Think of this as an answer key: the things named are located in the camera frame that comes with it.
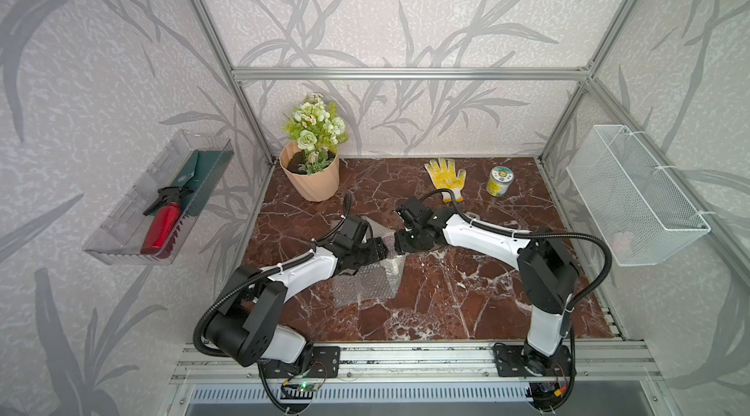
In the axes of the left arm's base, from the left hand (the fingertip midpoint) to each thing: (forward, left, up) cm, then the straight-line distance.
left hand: (382, 253), depth 89 cm
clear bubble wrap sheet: (-8, +2, -3) cm, 9 cm away
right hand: (+2, -5, +2) cm, 6 cm away
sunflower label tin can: (+28, -42, +4) cm, 51 cm away
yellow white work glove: (+35, -24, -4) cm, 43 cm away
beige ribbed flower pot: (+22, +22, +5) cm, 31 cm away
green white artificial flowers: (+31, +21, +22) cm, 44 cm away
